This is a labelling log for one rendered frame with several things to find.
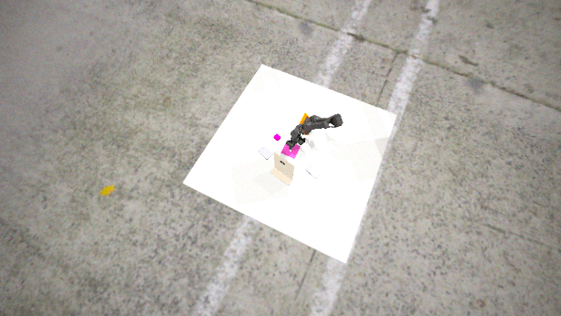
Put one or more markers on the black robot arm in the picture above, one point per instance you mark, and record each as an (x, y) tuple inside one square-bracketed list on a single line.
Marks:
[(314, 123)]

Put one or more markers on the magenta square patch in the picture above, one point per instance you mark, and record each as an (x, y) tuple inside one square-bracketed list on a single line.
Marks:
[(294, 150)]

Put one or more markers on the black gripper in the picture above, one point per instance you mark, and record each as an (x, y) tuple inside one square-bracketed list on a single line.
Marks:
[(292, 142)]

